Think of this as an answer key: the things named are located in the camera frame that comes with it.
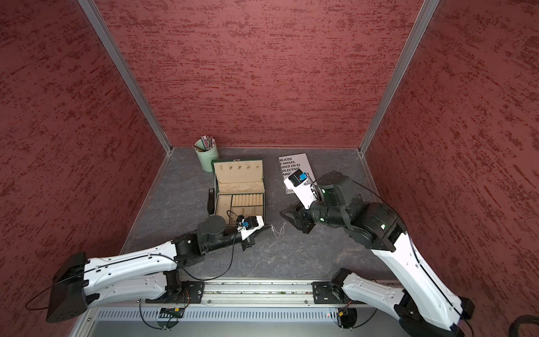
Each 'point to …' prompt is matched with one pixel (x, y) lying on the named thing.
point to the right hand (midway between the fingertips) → (286, 215)
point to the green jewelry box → (240, 187)
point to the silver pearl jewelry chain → (277, 234)
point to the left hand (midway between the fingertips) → (266, 227)
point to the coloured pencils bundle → (208, 142)
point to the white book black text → (290, 163)
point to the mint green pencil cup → (205, 156)
